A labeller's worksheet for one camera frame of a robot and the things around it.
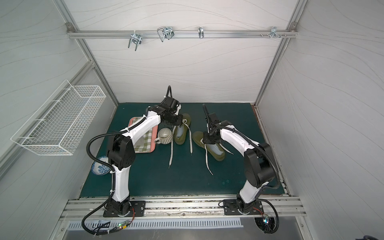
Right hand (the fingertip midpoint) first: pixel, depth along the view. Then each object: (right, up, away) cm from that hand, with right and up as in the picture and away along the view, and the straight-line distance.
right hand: (207, 139), depth 90 cm
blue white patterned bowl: (-63, -17, -4) cm, 65 cm away
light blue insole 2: (+6, -6, +4) cm, 9 cm away
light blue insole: (-18, +5, +11) cm, 22 cm away
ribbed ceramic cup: (-28, +1, +10) cm, 30 cm away
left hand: (-15, +11, +2) cm, 19 cm away
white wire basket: (-71, +9, -21) cm, 75 cm away
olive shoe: (-6, +1, +9) cm, 11 cm away
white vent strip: (-46, -38, -20) cm, 62 cm away
